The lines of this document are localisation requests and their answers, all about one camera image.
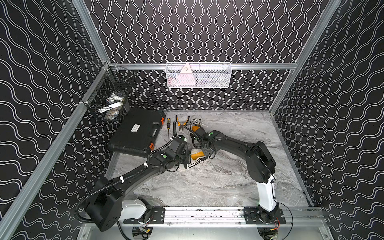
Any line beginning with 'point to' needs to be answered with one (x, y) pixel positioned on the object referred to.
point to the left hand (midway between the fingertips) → (190, 154)
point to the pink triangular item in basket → (186, 79)
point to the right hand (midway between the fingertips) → (211, 148)
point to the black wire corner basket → (109, 97)
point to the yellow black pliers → (181, 125)
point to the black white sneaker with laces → (197, 121)
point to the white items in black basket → (114, 103)
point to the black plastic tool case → (137, 131)
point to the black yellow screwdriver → (168, 125)
